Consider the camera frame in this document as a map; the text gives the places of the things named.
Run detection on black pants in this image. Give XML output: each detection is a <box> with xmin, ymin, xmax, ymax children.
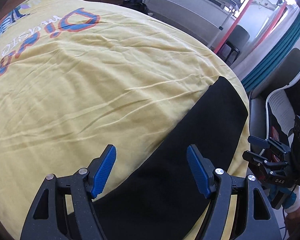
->
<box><xmin>93</xmin><ymin>77</ymin><xmax>248</xmax><ymax>240</ymax></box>

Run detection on right hand blue white glove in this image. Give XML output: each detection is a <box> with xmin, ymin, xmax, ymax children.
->
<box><xmin>268</xmin><ymin>185</ymin><xmax>300</xmax><ymax>213</ymax></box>

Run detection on black white gaming chair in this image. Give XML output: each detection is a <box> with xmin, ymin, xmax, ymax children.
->
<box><xmin>249</xmin><ymin>48</ymin><xmax>300</xmax><ymax>146</ymax></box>

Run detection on grey chair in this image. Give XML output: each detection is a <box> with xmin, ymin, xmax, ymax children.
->
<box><xmin>217</xmin><ymin>25</ymin><xmax>250</xmax><ymax>64</ymax></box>

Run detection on yellow printed bed cover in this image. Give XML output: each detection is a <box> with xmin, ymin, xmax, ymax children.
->
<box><xmin>0</xmin><ymin>0</ymin><xmax>249</xmax><ymax>239</ymax></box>

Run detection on teal curtain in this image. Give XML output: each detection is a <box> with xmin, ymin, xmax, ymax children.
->
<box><xmin>242</xmin><ymin>12</ymin><xmax>300</xmax><ymax>92</ymax></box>

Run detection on white desk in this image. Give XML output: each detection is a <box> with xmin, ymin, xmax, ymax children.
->
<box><xmin>145</xmin><ymin>0</ymin><xmax>235</xmax><ymax>39</ymax></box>

